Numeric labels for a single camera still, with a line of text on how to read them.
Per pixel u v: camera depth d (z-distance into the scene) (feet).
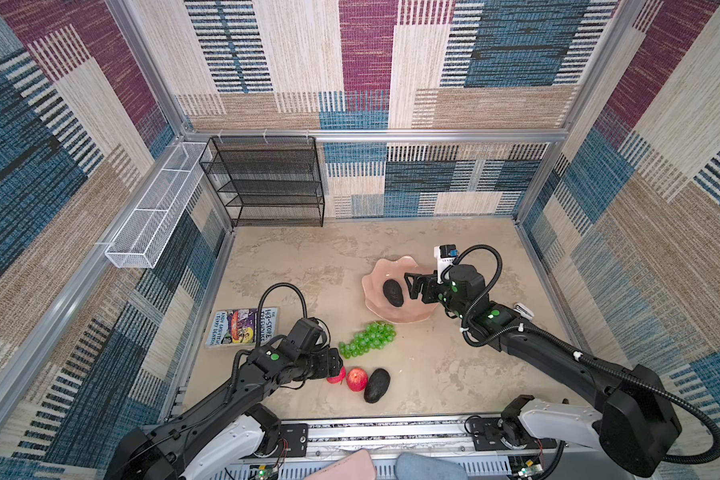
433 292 2.35
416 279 2.34
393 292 3.07
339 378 2.62
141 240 2.29
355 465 2.28
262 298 2.30
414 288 2.39
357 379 2.57
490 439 2.40
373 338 2.78
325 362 2.33
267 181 3.65
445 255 2.30
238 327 2.94
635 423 1.29
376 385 2.55
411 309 3.14
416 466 2.22
